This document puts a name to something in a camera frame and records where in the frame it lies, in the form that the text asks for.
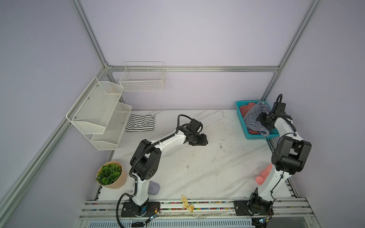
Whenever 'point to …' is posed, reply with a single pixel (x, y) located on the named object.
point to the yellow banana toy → (189, 207)
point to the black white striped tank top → (138, 123)
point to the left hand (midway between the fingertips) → (204, 142)
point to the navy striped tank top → (251, 120)
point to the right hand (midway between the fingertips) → (261, 118)
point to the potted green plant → (111, 174)
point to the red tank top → (244, 109)
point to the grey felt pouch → (153, 188)
